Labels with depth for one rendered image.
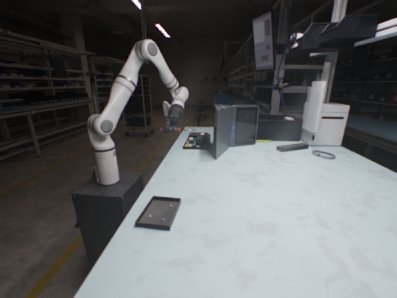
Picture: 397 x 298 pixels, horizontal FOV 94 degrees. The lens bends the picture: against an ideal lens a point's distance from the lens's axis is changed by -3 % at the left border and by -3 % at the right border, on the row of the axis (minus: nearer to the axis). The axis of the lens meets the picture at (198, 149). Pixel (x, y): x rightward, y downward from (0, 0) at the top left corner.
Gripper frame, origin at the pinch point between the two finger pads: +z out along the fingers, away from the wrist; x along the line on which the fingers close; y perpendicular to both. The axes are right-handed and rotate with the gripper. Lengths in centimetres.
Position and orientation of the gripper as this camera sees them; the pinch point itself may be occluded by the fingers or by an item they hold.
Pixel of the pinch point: (167, 131)
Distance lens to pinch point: 93.8
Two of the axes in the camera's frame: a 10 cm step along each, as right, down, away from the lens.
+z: -0.3, 7.1, -7.1
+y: 10.0, 0.1, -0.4
